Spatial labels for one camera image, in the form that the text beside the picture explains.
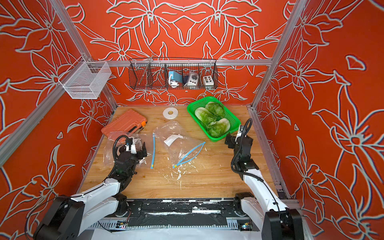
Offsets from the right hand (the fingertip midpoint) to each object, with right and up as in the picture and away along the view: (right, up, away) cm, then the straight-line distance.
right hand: (234, 132), depth 82 cm
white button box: (-14, +33, +13) cm, 38 cm away
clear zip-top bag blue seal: (-53, -6, +16) cm, 56 cm away
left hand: (-57, -6, +3) cm, 57 cm away
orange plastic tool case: (-68, +5, +21) cm, 72 cm away
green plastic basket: (-4, +14, +24) cm, 28 cm away
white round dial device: (-24, +32, +8) cm, 41 cm away
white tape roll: (-40, +10, +30) cm, 51 cm away
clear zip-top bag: (-30, -10, +3) cm, 32 cm away
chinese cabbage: (-15, +9, +18) cm, 25 cm away
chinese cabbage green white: (-7, +2, +10) cm, 13 cm away
